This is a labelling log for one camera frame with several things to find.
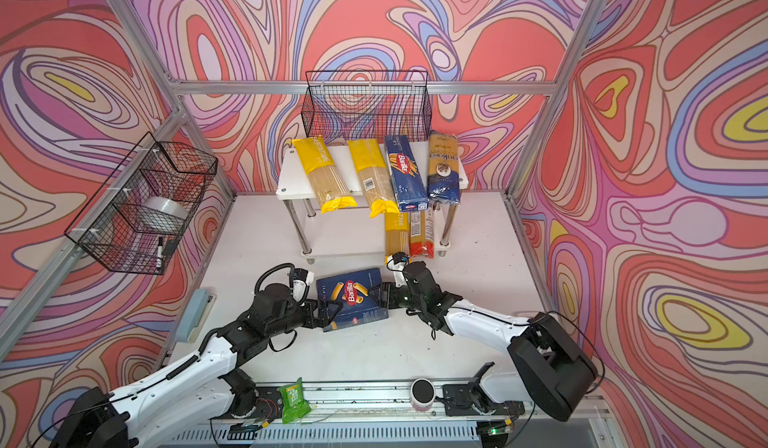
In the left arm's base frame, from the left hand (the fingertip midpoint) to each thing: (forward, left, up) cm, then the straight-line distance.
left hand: (336, 304), depth 80 cm
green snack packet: (-22, +9, -9) cm, 25 cm away
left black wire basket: (+14, +49, +20) cm, 54 cm away
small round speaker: (-21, -22, -5) cm, 31 cm away
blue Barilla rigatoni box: (+5, -4, -2) cm, 6 cm away
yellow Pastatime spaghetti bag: (+24, -17, -1) cm, 29 cm away
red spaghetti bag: (+24, -25, -1) cm, 35 cm away
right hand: (+3, -11, -2) cm, 11 cm away
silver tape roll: (+13, +39, +23) cm, 47 cm away
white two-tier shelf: (+27, -1, -3) cm, 27 cm away
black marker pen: (+6, +42, +16) cm, 45 cm away
